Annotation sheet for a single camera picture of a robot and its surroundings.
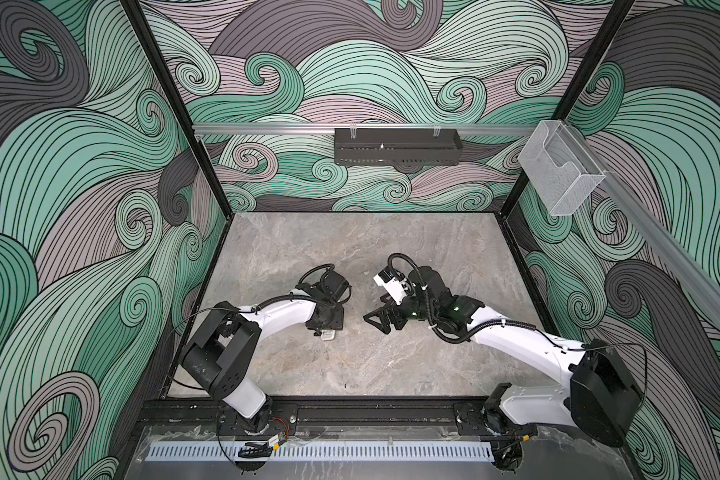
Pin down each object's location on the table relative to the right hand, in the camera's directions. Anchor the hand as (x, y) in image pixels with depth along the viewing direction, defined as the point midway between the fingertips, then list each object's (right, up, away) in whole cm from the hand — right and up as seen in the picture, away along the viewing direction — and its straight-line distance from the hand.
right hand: (375, 308), depth 78 cm
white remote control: (-13, -9, +7) cm, 18 cm away
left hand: (-12, -6, +11) cm, 17 cm away
